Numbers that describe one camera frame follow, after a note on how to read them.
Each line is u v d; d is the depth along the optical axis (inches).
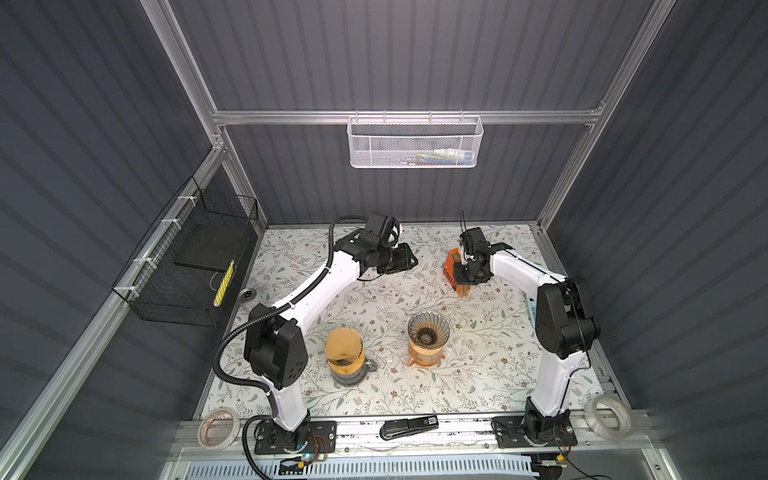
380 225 25.4
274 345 17.9
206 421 29.6
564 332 20.4
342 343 29.2
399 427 27.4
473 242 31.0
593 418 29.2
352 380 31.6
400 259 28.6
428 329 31.9
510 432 29.0
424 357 32.3
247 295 33.3
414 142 48.6
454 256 37.7
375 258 25.3
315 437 28.6
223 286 27.5
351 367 29.7
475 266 29.6
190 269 28.4
